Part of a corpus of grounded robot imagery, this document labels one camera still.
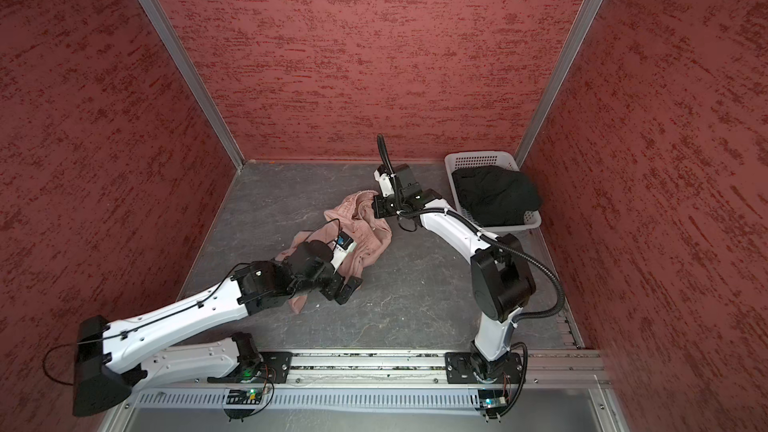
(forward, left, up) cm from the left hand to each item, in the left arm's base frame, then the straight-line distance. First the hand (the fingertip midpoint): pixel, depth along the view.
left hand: (345, 275), depth 75 cm
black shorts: (+30, -46, -4) cm, 56 cm away
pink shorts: (+19, -1, -2) cm, 20 cm away
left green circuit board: (-25, +24, -16) cm, 38 cm away
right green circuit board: (-24, -37, -15) cm, 47 cm away
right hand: (+21, -6, 0) cm, 21 cm away
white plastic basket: (+23, -58, -7) cm, 63 cm away
